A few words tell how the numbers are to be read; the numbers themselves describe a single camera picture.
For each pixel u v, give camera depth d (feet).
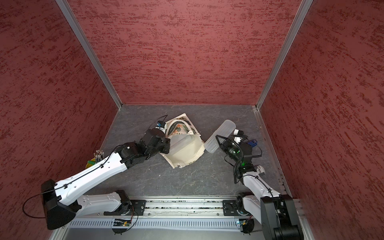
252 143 3.19
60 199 1.27
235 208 2.42
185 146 3.04
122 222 2.36
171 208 2.49
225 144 2.38
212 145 2.64
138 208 2.43
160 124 2.12
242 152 1.93
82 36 2.66
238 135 2.49
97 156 2.43
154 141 1.77
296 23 2.50
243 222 2.37
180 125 2.72
